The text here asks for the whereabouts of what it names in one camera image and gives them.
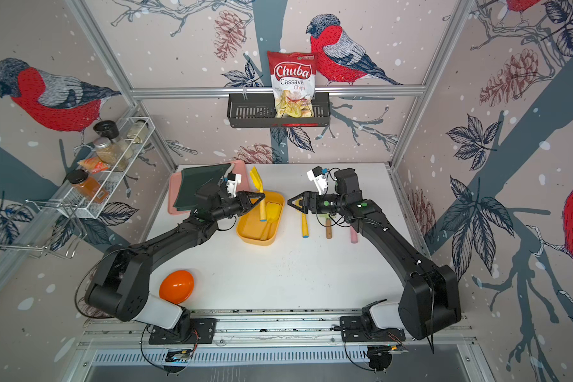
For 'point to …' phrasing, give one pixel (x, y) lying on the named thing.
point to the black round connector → (380, 356)
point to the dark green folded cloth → (195, 179)
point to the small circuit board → (178, 355)
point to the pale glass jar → (138, 131)
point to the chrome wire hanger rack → (56, 228)
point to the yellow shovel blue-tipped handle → (305, 231)
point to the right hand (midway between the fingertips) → (293, 201)
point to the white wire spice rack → (90, 197)
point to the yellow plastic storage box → (249, 226)
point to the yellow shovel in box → (273, 211)
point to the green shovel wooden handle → (328, 224)
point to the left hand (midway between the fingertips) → (267, 192)
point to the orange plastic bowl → (177, 286)
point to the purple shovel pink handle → (353, 235)
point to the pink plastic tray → (174, 181)
